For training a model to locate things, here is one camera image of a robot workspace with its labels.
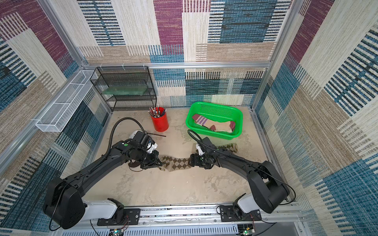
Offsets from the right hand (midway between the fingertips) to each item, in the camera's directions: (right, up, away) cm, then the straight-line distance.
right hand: (196, 165), depth 86 cm
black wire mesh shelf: (-49, +49, +20) cm, 72 cm away
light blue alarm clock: (-42, +16, +17) cm, 49 cm away
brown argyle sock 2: (+24, +9, +11) cm, 28 cm away
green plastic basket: (+15, +32, +24) cm, 43 cm away
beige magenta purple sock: (+22, +22, +19) cm, 37 cm away
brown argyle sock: (-15, 0, +3) cm, 15 cm away
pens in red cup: (-27, +32, +13) cm, 44 cm away
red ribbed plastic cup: (-24, +24, +18) cm, 38 cm away
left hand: (-17, +3, -7) cm, 19 cm away
